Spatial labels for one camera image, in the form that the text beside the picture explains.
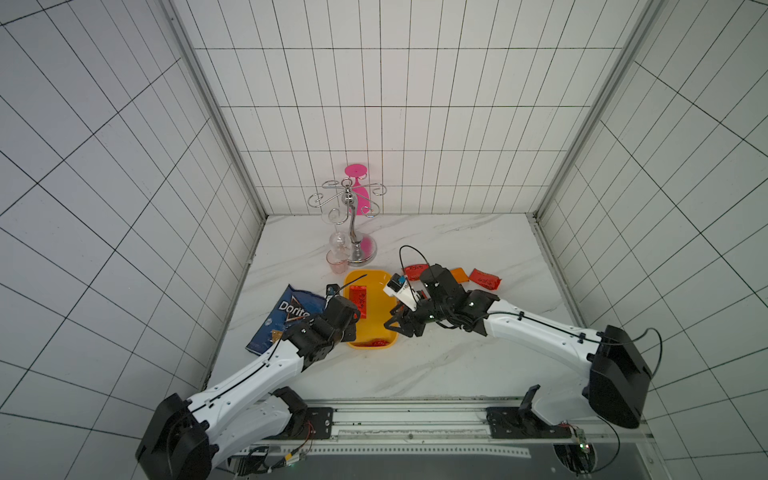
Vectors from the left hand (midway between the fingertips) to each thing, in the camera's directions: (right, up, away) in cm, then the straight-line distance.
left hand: (341, 326), depth 83 cm
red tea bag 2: (+46, +11, +17) cm, 51 cm away
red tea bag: (+22, +14, +16) cm, 31 cm away
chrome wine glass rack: (+3, +22, +32) cm, 39 cm away
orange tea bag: (+38, +13, +18) cm, 44 cm away
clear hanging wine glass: (-2, +23, +9) cm, 25 cm away
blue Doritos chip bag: (-18, +3, +9) cm, 20 cm away
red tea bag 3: (+4, +7, +9) cm, 12 cm away
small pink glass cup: (-4, +17, +15) cm, 23 cm away
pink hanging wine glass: (+5, +38, +5) cm, 38 cm away
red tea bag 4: (+10, -4, -2) cm, 11 cm away
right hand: (+12, +3, -8) cm, 15 cm away
